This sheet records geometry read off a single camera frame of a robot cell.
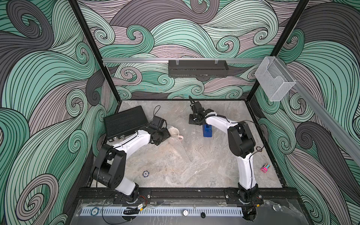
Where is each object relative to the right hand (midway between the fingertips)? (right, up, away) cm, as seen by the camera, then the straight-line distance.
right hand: (189, 121), depth 100 cm
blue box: (+12, -6, -7) cm, 15 cm away
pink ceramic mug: (-11, -7, -10) cm, 17 cm away
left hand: (-15, -8, -11) cm, 21 cm away
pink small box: (+43, -27, -19) cm, 54 cm away
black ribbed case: (-50, -1, 0) cm, 50 cm away
